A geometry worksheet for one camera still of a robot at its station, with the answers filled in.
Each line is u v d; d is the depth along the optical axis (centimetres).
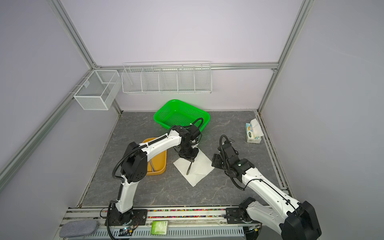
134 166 52
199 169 89
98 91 96
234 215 74
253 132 99
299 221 39
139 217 74
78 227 69
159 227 69
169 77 108
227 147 61
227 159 61
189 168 85
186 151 76
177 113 119
